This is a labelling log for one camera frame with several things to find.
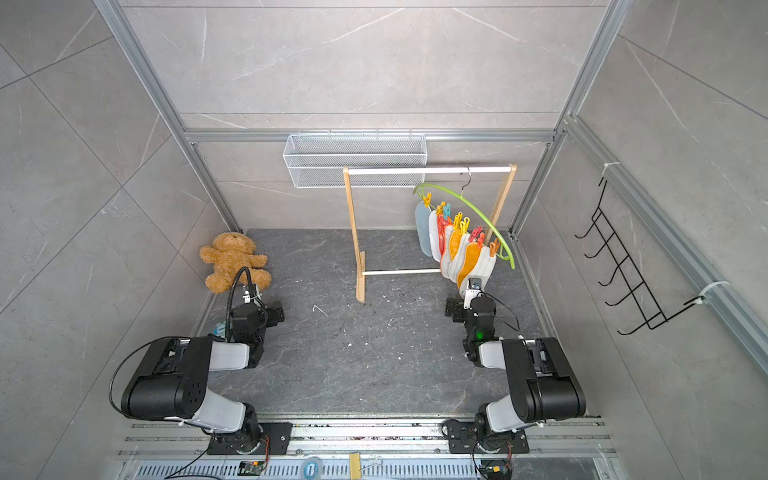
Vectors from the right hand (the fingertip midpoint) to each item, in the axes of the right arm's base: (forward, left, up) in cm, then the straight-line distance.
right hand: (469, 293), depth 93 cm
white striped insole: (+2, -2, +11) cm, 11 cm away
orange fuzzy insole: (+5, +1, +11) cm, 12 cm away
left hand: (0, +66, 0) cm, 66 cm away
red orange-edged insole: (+15, +8, +17) cm, 24 cm away
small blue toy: (-9, +78, -4) cm, 79 cm away
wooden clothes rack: (+13, +36, -4) cm, 38 cm away
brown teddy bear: (+17, +82, +2) cm, 84 cm away
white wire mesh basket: (+40, +49, +24) cm, 68 cm away
